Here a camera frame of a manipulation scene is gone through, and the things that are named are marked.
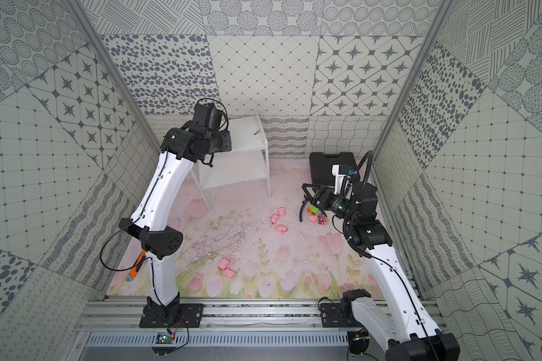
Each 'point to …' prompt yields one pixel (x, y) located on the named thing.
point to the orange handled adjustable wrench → (133, 271)
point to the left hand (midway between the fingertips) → (232, 139)
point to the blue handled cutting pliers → (303, 203)
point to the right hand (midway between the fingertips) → (308, 189)
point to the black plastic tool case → (320, 166)
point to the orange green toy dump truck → (312, 210)
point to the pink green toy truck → (321, 219)
